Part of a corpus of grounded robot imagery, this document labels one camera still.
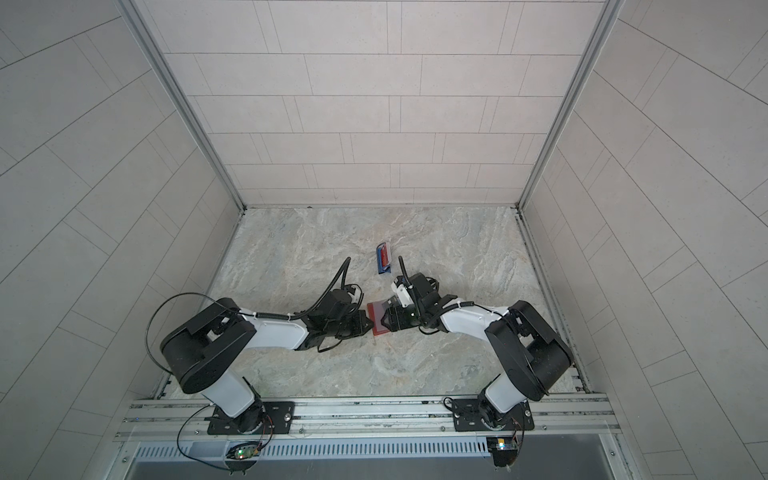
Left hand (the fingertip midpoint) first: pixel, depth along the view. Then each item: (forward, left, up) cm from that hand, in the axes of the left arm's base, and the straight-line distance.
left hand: (383, 324), depth 87 cm
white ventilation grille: (-30, +39, -1) cm, 50 cm away
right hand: (0, -2, +1) cm, 3 cm away
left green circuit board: (-31, +29, +5) cm, 42 cm away
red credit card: (+22, 0, +4) cm, 22 cm away
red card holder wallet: (+4, +2, +1) cm, 4 cm away
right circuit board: (-30, -29, +1) cm, 42 cm away
